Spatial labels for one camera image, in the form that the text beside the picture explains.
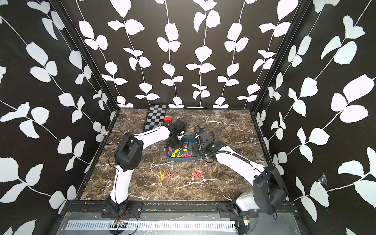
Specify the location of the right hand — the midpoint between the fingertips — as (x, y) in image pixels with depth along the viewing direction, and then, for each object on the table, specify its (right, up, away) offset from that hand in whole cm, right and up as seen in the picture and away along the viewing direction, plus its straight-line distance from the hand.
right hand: (192, 146), depth 85 cm
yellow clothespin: (-18, -18, +1) cm, 25 cm away
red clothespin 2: (+1, -17, +1) cm, 17 cm away
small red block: (-19, +16, +27) cm, 37 cm away
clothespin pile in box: (-8, -6, +11) cm, 15 cm away
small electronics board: (-35, -36, -14) cm, 52 cm away
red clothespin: (-15, -17, +1) cm, 22 cm away
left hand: (-8, -1, +12) cm, 15 cm away
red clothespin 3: (+4, -17, +1) cm, 17 cm away
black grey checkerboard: (-29, +18, +27) cm, 44 cm away
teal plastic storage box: (-1, -1, -8) cm, 9 cm away
